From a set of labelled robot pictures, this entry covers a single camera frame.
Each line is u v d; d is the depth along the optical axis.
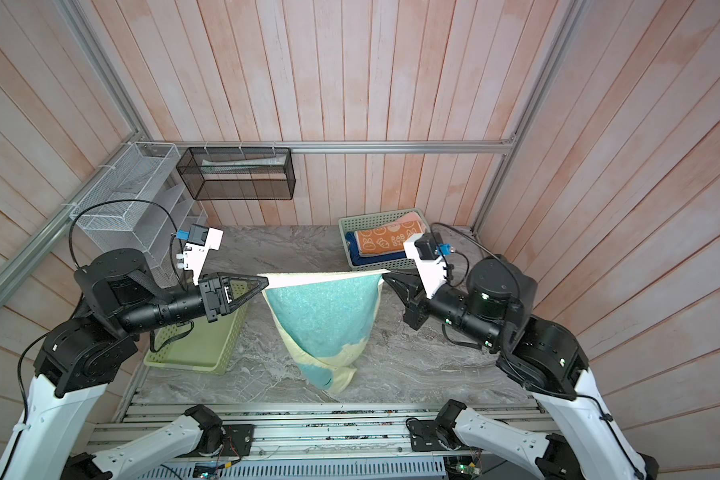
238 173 1.03
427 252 0.38
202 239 0.44
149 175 0.84
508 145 0.93
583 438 0.34
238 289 0.46
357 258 1.06
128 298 0.37
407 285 0.44
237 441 0.73
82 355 0.34
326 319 0.56
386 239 1.11
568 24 0.70
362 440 0.75
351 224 1.17
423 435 0.74
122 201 0.41
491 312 0.34
